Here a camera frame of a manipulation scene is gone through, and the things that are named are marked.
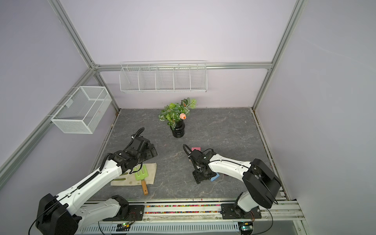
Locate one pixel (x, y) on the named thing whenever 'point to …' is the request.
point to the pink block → (198, 148)
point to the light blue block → (215, 177)
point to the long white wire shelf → (163, 77)
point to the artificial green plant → (175, 112)
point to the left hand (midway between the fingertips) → (148, 153)
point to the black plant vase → (178, 131)
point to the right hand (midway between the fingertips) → (202, 175)
